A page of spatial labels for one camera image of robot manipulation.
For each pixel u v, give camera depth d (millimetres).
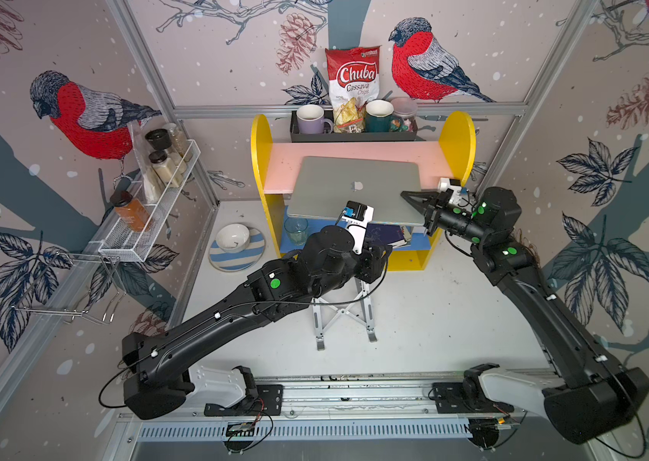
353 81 783
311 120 814
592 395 364
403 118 848
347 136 871
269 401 732
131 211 661
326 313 879
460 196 635
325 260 409
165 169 762
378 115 801
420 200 629
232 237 1055
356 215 488
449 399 727
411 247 883
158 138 776
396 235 876
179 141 852
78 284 567
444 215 580
